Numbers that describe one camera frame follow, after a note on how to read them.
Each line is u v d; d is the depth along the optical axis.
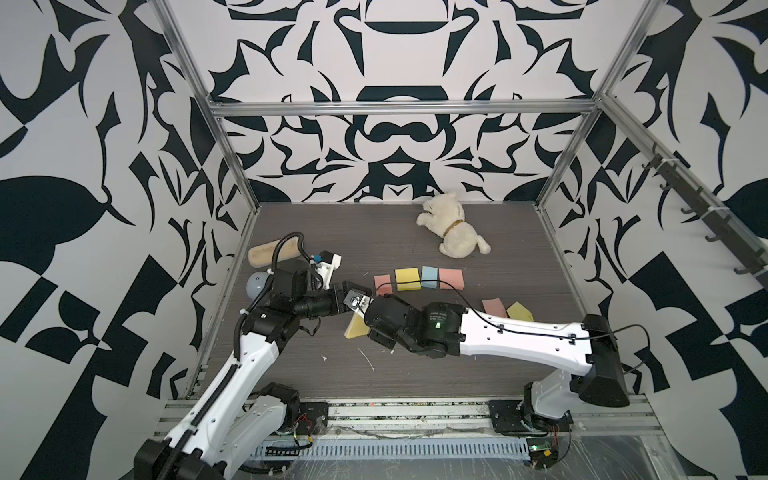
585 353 0.41
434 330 0.48
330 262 0.69
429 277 1.00
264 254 1.02
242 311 0.56
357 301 0.58
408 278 0.99
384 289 0.93
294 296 0.58
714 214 0.58
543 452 0.71
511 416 0.74
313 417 0.74
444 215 1.05
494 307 0.92
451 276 0.99
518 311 0.93
